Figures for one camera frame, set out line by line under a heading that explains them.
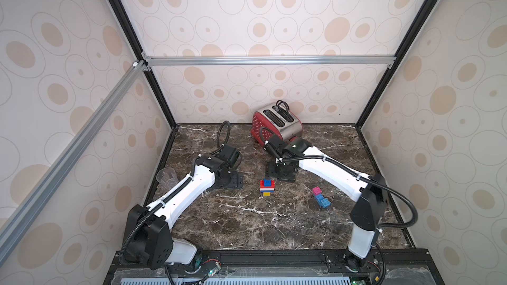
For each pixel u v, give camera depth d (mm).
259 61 1842
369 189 467
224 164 583
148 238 402
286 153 571
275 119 991
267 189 846
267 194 918
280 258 759
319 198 882
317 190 887
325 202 853
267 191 891
